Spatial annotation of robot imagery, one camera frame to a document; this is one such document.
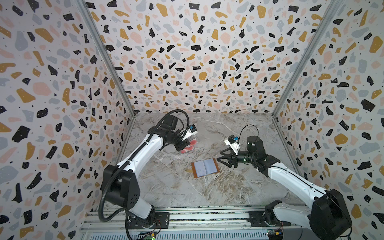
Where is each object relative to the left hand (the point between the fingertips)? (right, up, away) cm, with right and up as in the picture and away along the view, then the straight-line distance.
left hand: (190, 139), depth 82 cm
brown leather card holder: (+7, -19, +9) cm, 22 cm away
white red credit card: (0, -6, +10) cm, 12 cm away
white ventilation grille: (-1, -44, -12) cm, 46 cm away
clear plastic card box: (-1, 0, 0) cm, 1 cm away
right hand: (+16, -7, -7) cm, 19 cm away
